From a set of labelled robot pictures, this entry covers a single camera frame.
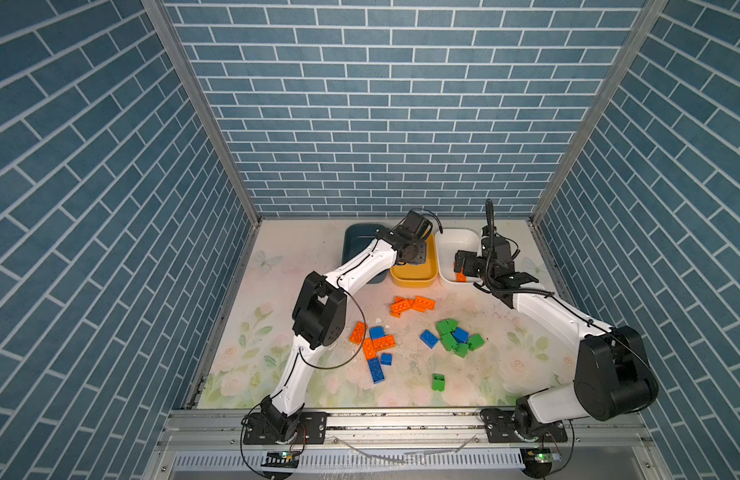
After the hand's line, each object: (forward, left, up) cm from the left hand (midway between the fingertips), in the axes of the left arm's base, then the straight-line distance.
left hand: (418, 252), depth 95 cm
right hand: (-3, -14, +4) cm, 15 cm away
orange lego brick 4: (-22, +19, -12) cm, 31 cm away
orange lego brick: (-12, -2, -12) cm, 17 cm away
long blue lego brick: (-33, +14, -12) cm, 37 cm away
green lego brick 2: (-25, -8, -11) cm, 29 cm away
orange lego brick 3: (-3, -15, -10) cm, 19 cm away
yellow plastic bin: (-4, -2, -8) cm, 9 cm away
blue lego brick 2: (-24, -2, -12) cm, 27 cm away
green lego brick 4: (-25, -16, -12) cm, 32 cm away
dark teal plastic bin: (+15, +21, -10) cm, 28 cm away
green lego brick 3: (-27, -12, -12) cm, 32 cm away
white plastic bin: (+15, -15, -12) cm, 25 cm away
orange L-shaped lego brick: (-26, +15, -12) cm, 32 cm away
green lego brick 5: (-36, -3, -12) cm, 38 cm away
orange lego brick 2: (-13, +6, -10) cm, 18 cm away
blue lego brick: (-22, +13, -12) cm, 28 cm away
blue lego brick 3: (-23, -12, -11) cm, 28 cm away
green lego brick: (-21, -7, -11) cm, 25 cm away
